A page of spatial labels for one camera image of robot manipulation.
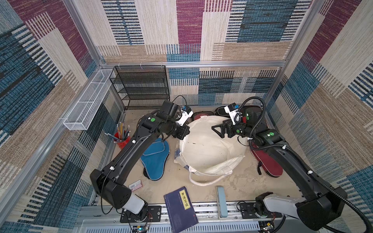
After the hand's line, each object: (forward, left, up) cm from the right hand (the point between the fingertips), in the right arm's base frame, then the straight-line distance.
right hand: (220, 127), depth 74 cm
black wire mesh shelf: (+44, +49, -8) cm, 67 cm away
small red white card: (-20, +46, -26) cm, 56 cm away
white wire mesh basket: (+3, +68, +7) cm, 68 cm away
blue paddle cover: (-7, +37, -23) cm, 44 cm away
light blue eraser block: (-29, -1, -27) cm, 40 cm away
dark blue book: (-33, +20, -28) cm, 48 cm away
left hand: (-2, +16, 0) cm, 16 cm away
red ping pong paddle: (+3, +12, +5) cm, 13 cm away
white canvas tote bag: (-1, +5, -29) cm, 30 cm away
